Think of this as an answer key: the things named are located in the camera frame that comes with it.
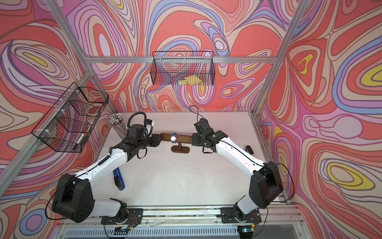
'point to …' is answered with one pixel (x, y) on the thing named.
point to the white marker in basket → (81, 137)
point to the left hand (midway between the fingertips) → (162, 136)
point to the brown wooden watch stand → (180, 139)
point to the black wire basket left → (69, 124)
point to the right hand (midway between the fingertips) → (197, 143)
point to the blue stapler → (119, 179)
